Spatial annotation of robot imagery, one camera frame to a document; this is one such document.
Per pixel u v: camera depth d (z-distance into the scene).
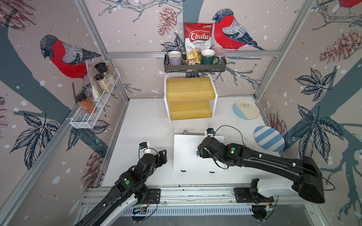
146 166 0.56
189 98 0.76
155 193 0.74
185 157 0.84
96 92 0.71
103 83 0.77
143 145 0.68
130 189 0.52
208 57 0.81
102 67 0.79
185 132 0.85
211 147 0.57
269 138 0.95
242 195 0.73
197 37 0.78
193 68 0.87
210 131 0.69
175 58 0.81
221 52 0.85
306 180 0.39
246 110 1.13
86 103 0.66
